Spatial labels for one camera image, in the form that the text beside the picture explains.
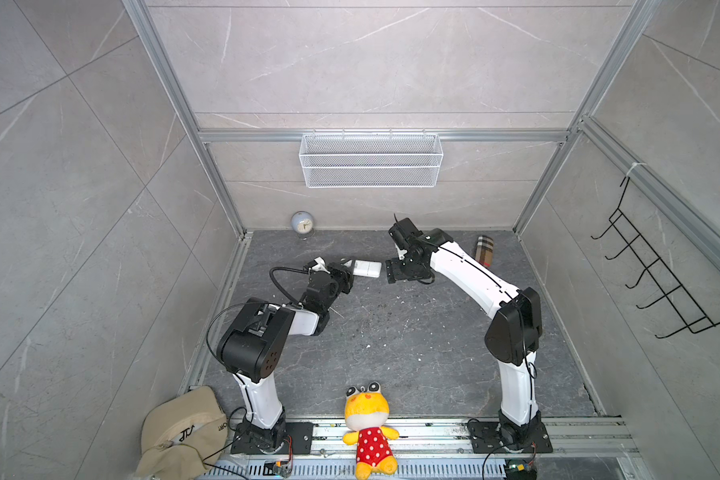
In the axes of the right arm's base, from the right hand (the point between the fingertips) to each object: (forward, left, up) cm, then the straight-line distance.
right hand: (400, 273), depth 90 cm
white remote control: (0, +10, +3) cm, 10 cm away
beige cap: (-40, +58, -13) cm, 72 cm away
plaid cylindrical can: (+18, -35, -12) cm, 41 cm away
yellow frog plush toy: (-37, +11, -6) cm, 39 cm away
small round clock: (+30, +35, -7) cm, 46 cm away
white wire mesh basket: (+36, +8, +16) cm, 40 cm away
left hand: (+5, +12, +5) cm, 14 cm away
